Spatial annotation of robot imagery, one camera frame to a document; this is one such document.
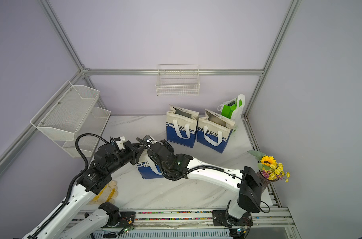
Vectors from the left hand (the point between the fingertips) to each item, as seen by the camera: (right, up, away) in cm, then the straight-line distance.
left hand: (146, 144), depth 69 cm
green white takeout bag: (+47, +19, +17) cm, 53 cm away
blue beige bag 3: (+35, +5, +18) cm, 40 cm away
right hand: (+6, -1, +6) cm, 8 cm away
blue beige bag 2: (+16, +9, +20) cm, 27 cm away
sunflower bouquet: (+56, -11, -3) cm, 58 cm away
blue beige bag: (-1, -13, +7) cm, 15 cm away
